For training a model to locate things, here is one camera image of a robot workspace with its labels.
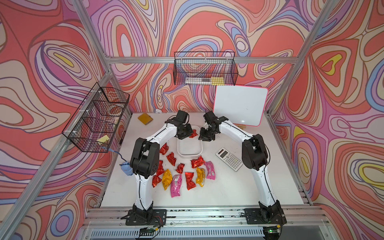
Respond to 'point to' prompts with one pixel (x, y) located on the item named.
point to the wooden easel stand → (242, 127)
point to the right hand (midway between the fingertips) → (201, 141)
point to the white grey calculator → (229, 159)
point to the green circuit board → (146, 231)
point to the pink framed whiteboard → (241, 104)
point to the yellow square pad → (145, 118)
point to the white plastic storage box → (190, 147)
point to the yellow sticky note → (103, 139)
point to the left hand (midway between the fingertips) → (193, 133)
